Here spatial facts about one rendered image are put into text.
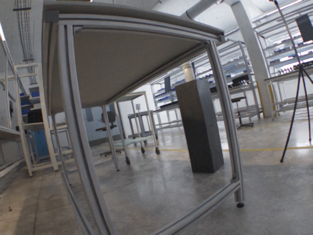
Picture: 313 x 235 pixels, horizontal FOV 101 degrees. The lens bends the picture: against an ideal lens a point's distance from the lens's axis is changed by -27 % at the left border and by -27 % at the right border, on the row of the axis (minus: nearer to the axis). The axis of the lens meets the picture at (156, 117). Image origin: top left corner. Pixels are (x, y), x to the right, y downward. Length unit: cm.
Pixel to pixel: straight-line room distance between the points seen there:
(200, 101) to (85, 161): 121
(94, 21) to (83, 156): 41
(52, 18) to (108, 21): 19
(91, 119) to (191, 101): 659
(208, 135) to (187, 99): 38
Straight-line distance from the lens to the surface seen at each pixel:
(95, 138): 785
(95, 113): 795
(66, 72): 51
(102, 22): 62
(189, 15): 527
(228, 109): 89
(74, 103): 49
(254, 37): 518
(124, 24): 65
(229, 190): 91
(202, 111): 154
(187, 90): 160
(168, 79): 636
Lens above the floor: 58
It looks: 1 degrees up
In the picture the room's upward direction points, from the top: 12 degrees counter-clockwise
